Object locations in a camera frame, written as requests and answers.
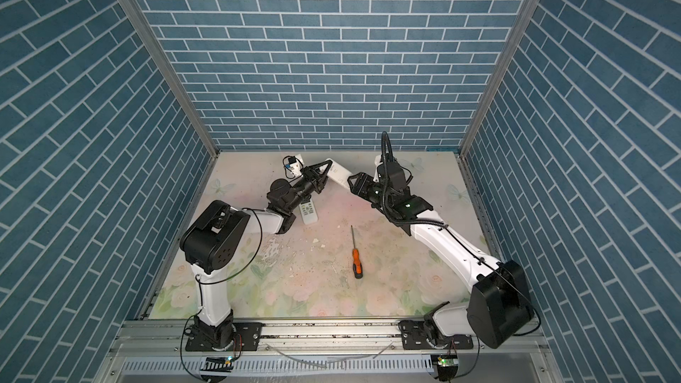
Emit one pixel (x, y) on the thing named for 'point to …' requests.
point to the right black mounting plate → (412, 334)
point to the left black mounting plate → (246, 337)
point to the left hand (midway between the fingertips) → (333, 165)
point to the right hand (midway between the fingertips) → (350, 178)
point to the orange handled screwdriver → (356, 265)
